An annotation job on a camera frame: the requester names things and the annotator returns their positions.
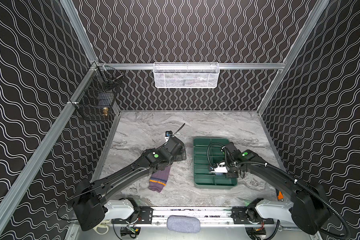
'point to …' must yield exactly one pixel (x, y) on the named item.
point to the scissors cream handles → (101, 225)
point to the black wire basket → (96, 100)
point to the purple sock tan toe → (158, 180)
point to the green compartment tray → (210, 165)
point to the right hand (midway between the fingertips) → (227, 166)
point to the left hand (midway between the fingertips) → (182, 152)
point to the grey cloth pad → (183, 224)
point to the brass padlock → (105, 110)
